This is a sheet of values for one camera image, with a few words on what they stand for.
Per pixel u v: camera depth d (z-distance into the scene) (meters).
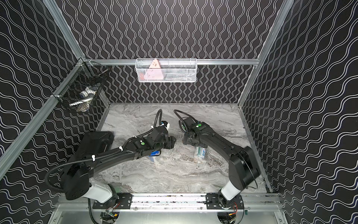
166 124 0.75
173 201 0.76
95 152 0.86
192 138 0.62
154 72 0.90
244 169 0.44
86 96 0.86
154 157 0.83
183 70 1.03
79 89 0.92
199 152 0.87
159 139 0.62
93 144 0.91
